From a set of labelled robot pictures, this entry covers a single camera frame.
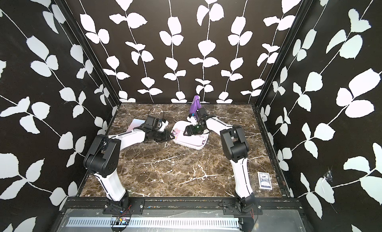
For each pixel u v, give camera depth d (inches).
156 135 32.2
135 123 42.8
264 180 32.2
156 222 27.6
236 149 23.0
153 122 31.0
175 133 38.4
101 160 19.3
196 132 35.6
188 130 35.6
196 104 39.8
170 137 35.9
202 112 33.5
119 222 28.2
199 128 34.4
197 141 37.6
